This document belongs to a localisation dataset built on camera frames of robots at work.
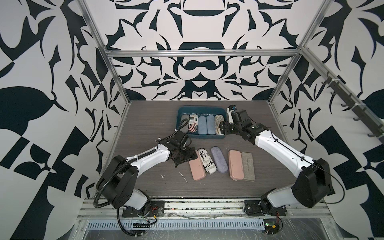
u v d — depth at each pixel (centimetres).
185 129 102
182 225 78
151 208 73
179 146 68
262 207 67
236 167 83
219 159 88
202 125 102
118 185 43
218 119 102
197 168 84
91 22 78
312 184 42
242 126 63
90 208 76
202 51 91
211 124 102
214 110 112
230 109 76
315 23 79
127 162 46
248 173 83
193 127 101
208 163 86
